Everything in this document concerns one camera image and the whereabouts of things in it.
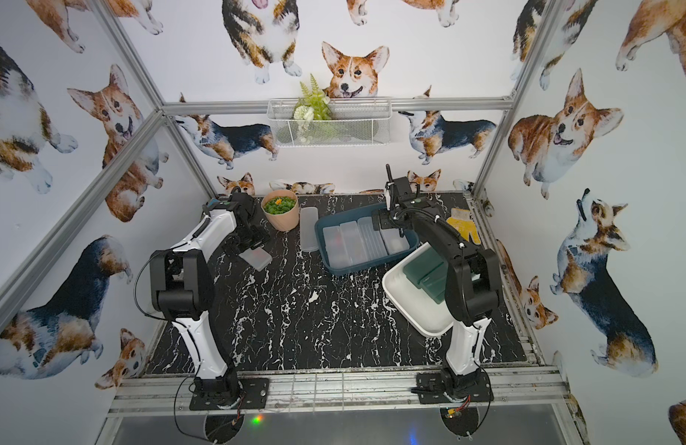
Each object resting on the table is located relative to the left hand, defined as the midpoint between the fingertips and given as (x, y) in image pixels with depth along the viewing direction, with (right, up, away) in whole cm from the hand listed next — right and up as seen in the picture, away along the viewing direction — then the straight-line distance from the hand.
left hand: (260, 242), depth 95 cm
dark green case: (+59, -14, -6) cm, 61 cm away
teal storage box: (+32, 0, +10) cm, 34 cm away
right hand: (+42, +9, -3) cm, 43 cm away
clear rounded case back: (+13, +9, +18) cm, 25 cm away
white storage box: (+57, -23, -8) cm, 62 cm away
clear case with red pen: (+25, -4, +10) cm, 28 cm away
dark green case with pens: (+55, -8, -2) cm, 56 cm away
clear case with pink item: (-3, -6, +5) cm, 8 cm away
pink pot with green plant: (+6, +12, +5) cm, 14 cm away
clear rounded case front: (+46, 0, +5) cm, 47 cm away
